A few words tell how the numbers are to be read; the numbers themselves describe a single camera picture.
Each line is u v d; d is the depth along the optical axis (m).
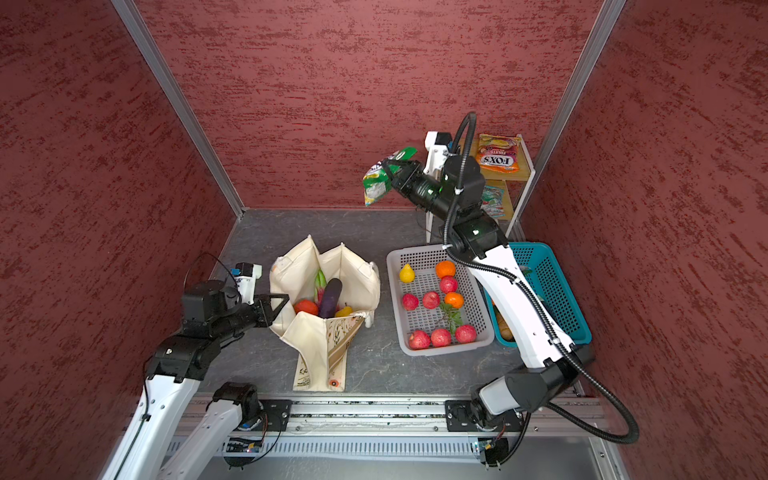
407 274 0.97
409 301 0.90
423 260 1.00
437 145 0.55
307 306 0.79
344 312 0.85
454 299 0.90
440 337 0.82
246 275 0.62
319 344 0.72
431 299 0.90
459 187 0.43
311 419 0.75
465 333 0.83
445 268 0.97
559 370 0.39
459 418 0.74
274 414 0.73
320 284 0.89
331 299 0.82
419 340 0.81
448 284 0.94
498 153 0.87
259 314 0.62
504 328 0.82
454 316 0.91
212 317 0.53
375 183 0.62
